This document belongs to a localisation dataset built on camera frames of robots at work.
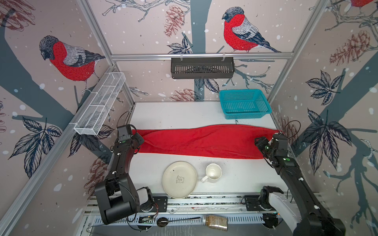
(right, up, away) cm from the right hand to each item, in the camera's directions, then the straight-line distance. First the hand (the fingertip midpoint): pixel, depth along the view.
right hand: (256, 141), depth 83 cm
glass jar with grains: (-27, -33, -18) cm, 46 cm away
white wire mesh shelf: (-89, +33, +6) cm, 95 cm away
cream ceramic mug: (-25, -18, -1) cm, 31 cm away
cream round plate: (-44, -21, -2) cm, 49 cm away
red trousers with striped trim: (-10, -2, +11) cm, 15 cm away
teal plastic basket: (+1, +23, +24) cm, 33 cm away
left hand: (-70, +1, +3) cm, 71 cm away
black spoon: (-51, -35, -16) cm, 64 cm away
